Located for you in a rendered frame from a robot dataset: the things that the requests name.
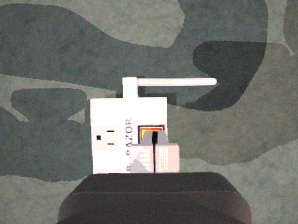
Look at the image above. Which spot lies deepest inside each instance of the white power strip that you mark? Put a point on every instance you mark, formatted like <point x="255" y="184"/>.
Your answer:
<point x="118" y="123"/>

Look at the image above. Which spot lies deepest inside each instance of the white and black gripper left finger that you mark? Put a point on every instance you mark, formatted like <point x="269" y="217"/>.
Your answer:
<point x="143" y="154"/>

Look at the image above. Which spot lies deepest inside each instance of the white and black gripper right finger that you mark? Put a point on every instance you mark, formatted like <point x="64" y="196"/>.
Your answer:
<point x="166" y="154"/>

